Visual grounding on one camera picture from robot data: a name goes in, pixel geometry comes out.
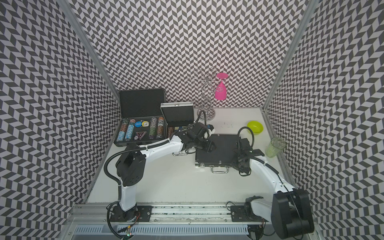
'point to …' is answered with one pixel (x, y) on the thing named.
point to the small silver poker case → (177, 116)
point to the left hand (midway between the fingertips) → (213, 149)
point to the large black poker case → (140, 122)
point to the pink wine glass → (221, 89)
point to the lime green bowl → (257, 127)
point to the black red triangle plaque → (141, 134)
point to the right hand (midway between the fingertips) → (235, 169)
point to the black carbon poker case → (224, 155)
